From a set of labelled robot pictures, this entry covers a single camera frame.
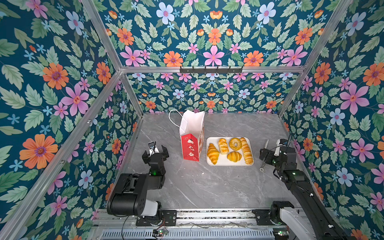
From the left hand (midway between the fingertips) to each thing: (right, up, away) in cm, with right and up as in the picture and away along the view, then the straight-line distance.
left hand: (154, 144), depth 88 cm
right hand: (+66, -3, -5) cm, 66 cm away
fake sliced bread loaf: (+58, -9, +6) cm, 59 cm away
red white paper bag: (+21, +8, +13) cm, 26 cm away
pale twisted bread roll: (+42, -2, +9) cm, 43 cm away
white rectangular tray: (+36, -9, +5) cm, 37 cm away
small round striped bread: (+49, -8, +5) cm, 49 cm away
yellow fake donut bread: (+49, +1, +12) cm, 51 cm away
